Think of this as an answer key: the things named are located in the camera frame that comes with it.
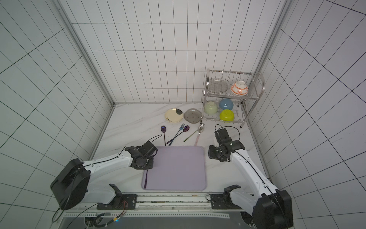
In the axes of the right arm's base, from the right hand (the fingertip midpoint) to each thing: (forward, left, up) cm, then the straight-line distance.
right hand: (206, 153), depth 82 cm
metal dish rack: (+48, -29, -5) cm, 57 cm away
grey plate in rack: (+39, -7, +18) cm, 44 cm away
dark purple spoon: (+22, +13, -8) cm, 27 cm away
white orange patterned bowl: (+34, -19, +22) cm, 45 cm away
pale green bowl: (+36, -4, +1) cm, 36 cm away
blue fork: (+23, +17, -8) cm, 30 cm away
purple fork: (-18, +34, -7) cm, 39 cm away
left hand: (-8, +36, -8) cm, 38 cm away
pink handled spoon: (+22, +3, -7) cm, 23 cm away
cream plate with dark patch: (+34, +24, -7) cm, 42 cm away
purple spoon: (+20, +30, -7) cm, 37 cm away
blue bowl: (+42, -16, 0) cm, 45 cm away
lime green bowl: (+30, -16, 0) cm, 34 cm away
